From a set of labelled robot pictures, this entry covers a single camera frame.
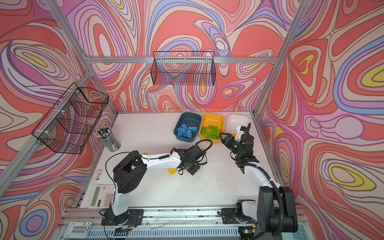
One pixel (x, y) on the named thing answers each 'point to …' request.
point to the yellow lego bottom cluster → (172, 171)
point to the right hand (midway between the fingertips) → (222, 137)
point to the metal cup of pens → (109, 140)
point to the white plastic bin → (234, 120)
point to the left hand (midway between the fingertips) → (197, 167)
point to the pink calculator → (102, 196)
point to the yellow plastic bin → (213, 119)
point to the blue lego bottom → (181, 131)
